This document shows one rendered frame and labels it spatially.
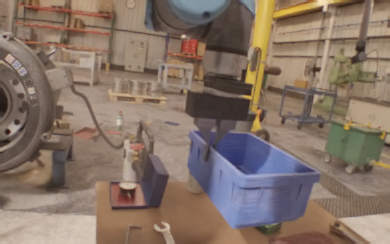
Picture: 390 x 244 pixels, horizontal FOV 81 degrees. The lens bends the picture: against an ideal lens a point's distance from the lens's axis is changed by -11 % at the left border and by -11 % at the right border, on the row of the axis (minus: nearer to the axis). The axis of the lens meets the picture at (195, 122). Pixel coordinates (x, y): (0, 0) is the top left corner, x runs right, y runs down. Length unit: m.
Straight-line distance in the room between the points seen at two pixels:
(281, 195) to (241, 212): 0.09
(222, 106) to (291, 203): 0.24
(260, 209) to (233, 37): 0.33
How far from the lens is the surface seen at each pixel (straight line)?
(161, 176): 0.77
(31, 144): 1.48
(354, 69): 11.42
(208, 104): 0.51
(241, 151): 0.78
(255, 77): 4.28
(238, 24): 0.51
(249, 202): 0.49
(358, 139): 3.22
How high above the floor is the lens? 0.91
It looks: 12 degrees down
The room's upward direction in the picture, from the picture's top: 9 degrees clockwise
